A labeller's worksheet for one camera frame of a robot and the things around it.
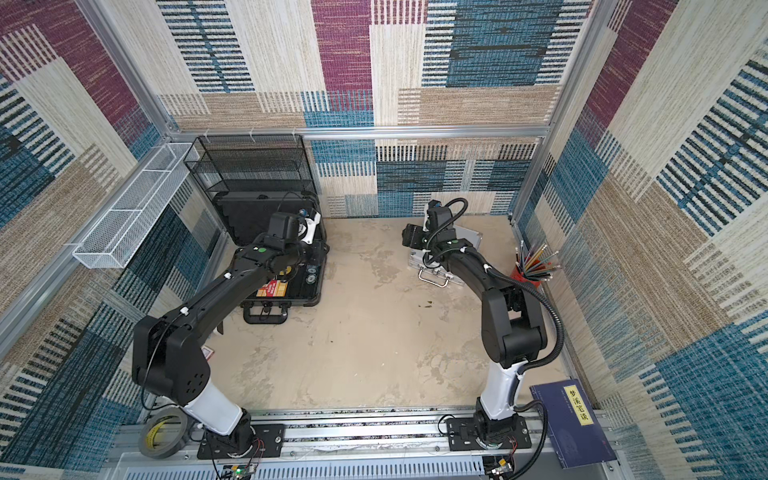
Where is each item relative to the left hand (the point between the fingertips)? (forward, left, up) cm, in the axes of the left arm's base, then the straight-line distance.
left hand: (323, 245), depth 87 cm
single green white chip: (+1, +8, -18) cm, 20 cm away
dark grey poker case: (+15, +28, -3) cm, 31 cm away
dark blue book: (-44, -63, -19) cm, 80 cm away
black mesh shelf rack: (+34, +28, +6) cm, 44 cm away
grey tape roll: (-42, +40, -23) cm, 63 cm away
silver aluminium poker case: (+2, -36, -18) cm, 40 cm away
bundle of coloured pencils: (-1, -64, -10) cm, 65 cm away
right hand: (+7, -27, -5) cm, 29 cm away
